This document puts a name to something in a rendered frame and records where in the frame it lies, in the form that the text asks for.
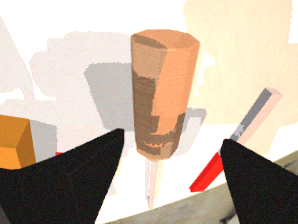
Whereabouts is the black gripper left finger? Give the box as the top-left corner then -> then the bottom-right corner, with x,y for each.
0,128 -> 125,224

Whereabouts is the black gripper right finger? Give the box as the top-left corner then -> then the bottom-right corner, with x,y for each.
220,137 -> 298,224

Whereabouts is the yellow flat bar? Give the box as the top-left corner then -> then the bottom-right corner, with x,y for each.
0,115 -> 36,169

